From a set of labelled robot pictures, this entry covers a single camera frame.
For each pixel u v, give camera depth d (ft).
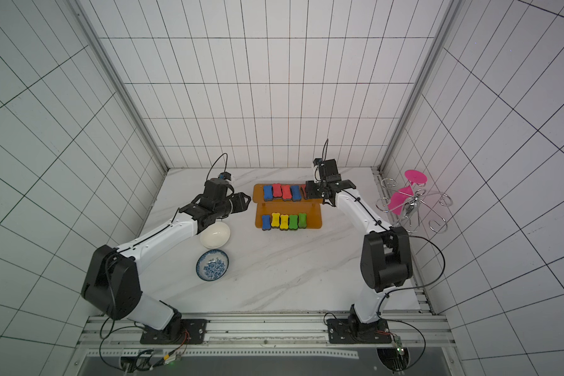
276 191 2.96
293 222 3.18
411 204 2.38
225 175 2.54
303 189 3.00
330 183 2.24
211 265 2.82
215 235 2.95
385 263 1.53
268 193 2.97
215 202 2.16
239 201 2.49
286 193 2.95
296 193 2.94
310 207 3.43
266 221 3.18
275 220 3.20
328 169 2.29
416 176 2.59
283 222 3.20
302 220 3.20
